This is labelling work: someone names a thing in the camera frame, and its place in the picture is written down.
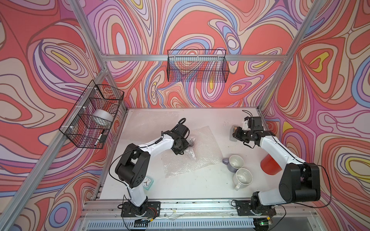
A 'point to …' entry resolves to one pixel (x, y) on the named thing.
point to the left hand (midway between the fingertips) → (189, 148)
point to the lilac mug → (234, 162)
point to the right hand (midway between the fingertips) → (233, 137)
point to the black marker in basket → (99, 136)
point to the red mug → (191, 141)
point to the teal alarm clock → (147, 183)
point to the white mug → (242, 178)
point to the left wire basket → (88, 122)
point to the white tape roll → (102, 118)
